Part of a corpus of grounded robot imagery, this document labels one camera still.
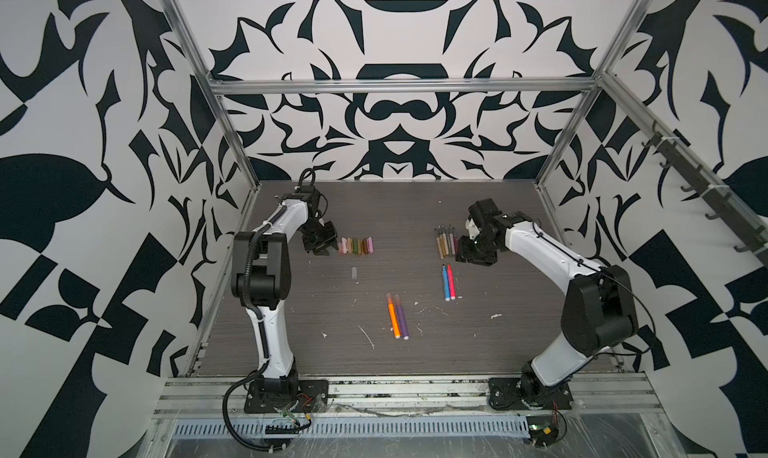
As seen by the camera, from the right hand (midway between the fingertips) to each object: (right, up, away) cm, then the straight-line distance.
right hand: (464, 255), depth 89 cm
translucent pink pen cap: (-37, 0, +11) cm, 39 cm away
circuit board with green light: (+14, -38, -18) cm, 44 cm away
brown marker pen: (-3, +2, +13) cm, 14 cm away
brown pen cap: (-30, +1, +13) cm, 33 cm away
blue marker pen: (-4, -9, +5) cm, 11 cm away
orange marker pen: (-21, -17, -2) cm, 27 cm away
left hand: (-39, +3, +7) cm, 40 cm away
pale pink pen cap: (-37, +2, +13) cm, 39 cm away
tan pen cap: (-35, +2, +13) cm, 37 cm away
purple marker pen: (-18, -18, -2) cm, 25 cm away
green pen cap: (-33, +2, +13) cm, 36 cm away
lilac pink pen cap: (-28, +2, +13) cm, 31 cm away
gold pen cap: (-32, 0, +12) cm, 34 cm away
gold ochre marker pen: (-5, +6, +17) cm, 19 cm away
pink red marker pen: (-3, -9, +4) cm, 11 cm away
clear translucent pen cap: (-33, -6, +6) cm, 34 cm away
